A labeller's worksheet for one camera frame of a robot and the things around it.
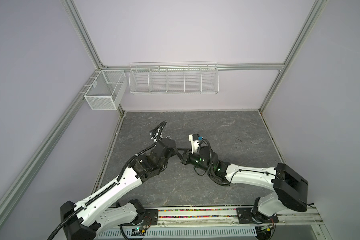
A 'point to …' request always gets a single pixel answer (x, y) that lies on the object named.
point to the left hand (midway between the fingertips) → (174, 145)
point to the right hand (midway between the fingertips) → (174, 151)
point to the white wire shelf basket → (174, 78)
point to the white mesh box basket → (108, 91)
